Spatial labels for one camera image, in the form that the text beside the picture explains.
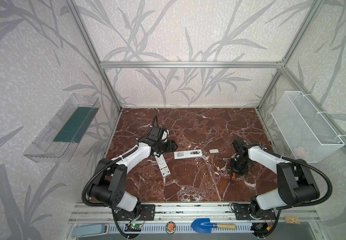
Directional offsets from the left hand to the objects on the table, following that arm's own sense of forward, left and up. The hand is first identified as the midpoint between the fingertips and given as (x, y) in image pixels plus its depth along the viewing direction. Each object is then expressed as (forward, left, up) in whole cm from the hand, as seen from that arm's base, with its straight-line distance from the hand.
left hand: (175, 143), depth 89 cm
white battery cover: (0, -25, -10) cm, 26 cm away
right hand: (-12, -33, -9) cm, 36 cm away
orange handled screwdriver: (-18, -33, -6) cm, 38 cm away
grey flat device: (-42, +37, -5) cm, 56 cm away
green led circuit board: (-41, +19, -11) cm, 47 cm away
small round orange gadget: (-41, +1, -8) cm, 42 cm away
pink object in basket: (-11, -62, +12) cm, 64 cm away
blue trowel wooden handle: (-40, -15, -9) cm, 44 cm away
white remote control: (-3, -8, -8) cm, 12 cm away
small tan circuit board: (-37, -57, -7) cm, 69 cm away
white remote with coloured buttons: (-10, +8, -8) cm, 15 cm away
